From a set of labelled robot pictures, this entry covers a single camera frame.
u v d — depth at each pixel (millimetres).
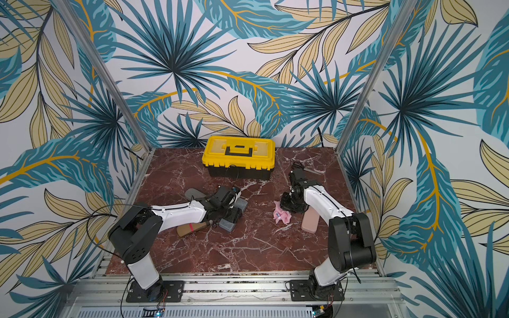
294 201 741
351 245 454
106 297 762
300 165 1132
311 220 902
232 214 822
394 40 759
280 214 858
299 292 733
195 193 977
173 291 735
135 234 468
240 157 945
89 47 766
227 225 875
